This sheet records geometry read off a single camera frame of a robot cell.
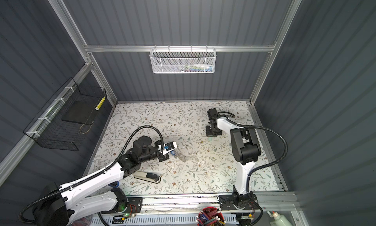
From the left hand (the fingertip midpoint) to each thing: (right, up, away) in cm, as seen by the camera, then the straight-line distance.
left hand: (175, 143), depth 76 cm
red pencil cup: (+17, -29, -13) cm, 36 cm away
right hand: (+24, +2, +24) cm, 34 cm away
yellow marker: (-43, +20, +4) cm, 48 cm away
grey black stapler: (-14, -19, +3) cm, 24 cm away
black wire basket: (-55, +8, -11) cm, 57 cm away
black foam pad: (-49, +16, 0) cm, 52 cm away
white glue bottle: (+48, -32, -12) cm, 58 cm away
